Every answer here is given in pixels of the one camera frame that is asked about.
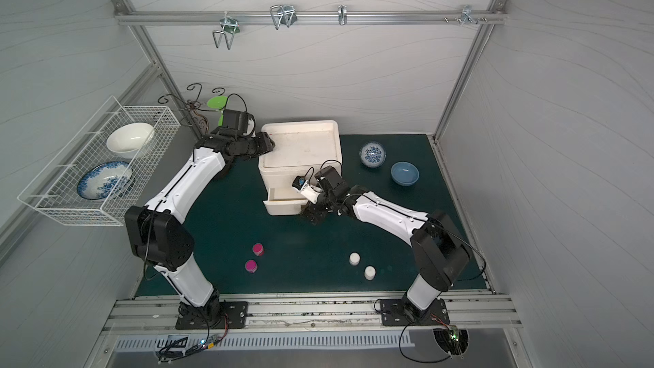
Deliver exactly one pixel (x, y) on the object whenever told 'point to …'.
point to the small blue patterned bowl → (373, 154)
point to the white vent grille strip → (266, 340)
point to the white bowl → (128, 139)
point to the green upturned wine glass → (218, 102)
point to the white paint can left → (354, 258)
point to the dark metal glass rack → (194, 115)
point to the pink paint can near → (251, 266)
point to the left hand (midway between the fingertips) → (272, 144)
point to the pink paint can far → (258, 250)
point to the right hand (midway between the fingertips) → (307, 200)
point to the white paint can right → (370, 273)
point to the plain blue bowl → (404, 173)
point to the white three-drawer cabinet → (302, 148)
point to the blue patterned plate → (105, 180)
